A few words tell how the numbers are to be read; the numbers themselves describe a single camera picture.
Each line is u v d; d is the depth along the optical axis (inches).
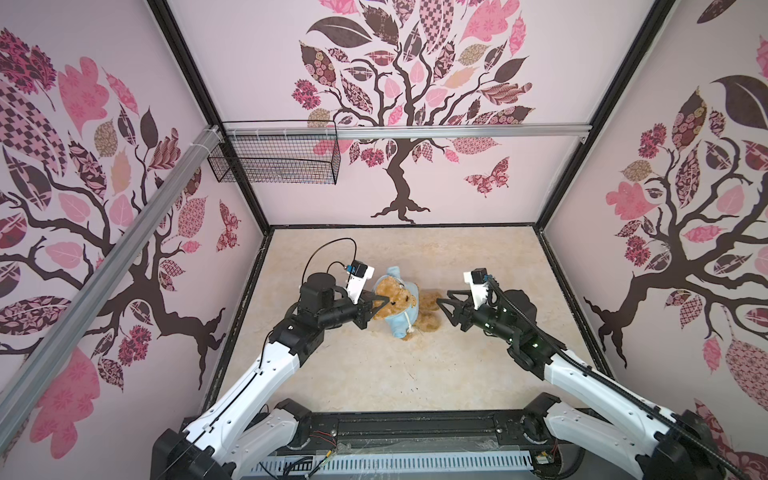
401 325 29.8
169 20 26.9
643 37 28.6
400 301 28.2
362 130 36.6
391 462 25.3
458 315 26.3
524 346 23.0
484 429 29.3
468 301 26.6
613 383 18.7
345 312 24.6
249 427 21.6
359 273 24.5
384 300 27.6
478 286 25.5
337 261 25.2
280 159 48.0
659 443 15.8
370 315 26.5
